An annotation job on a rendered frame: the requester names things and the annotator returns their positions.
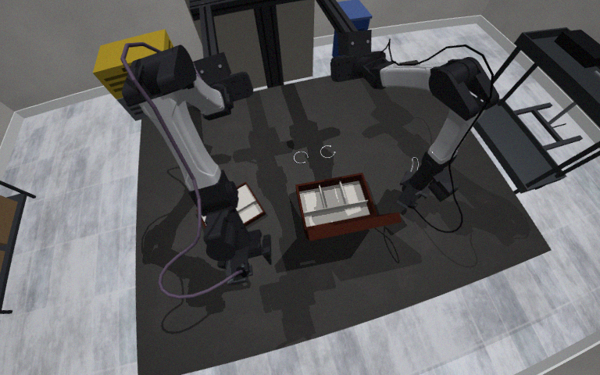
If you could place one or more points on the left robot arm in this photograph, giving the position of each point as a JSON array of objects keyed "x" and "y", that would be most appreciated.
[{"x": 451, "y": 83}]

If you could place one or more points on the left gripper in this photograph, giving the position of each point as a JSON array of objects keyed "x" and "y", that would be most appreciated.
[{"x": 412, "y": 189}]

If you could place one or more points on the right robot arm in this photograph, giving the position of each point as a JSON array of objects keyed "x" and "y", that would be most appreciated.
[{"x": 168, "y": 111}]

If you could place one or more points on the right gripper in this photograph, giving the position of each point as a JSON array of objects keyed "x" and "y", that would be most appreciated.
[{"x": 247, "y": 247}]

